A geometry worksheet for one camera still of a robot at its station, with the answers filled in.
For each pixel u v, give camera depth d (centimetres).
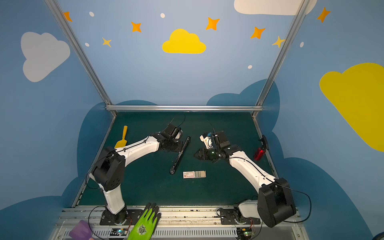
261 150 89
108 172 48
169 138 72
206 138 77
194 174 89
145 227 70
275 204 41
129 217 73
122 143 103
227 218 75
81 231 70
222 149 65
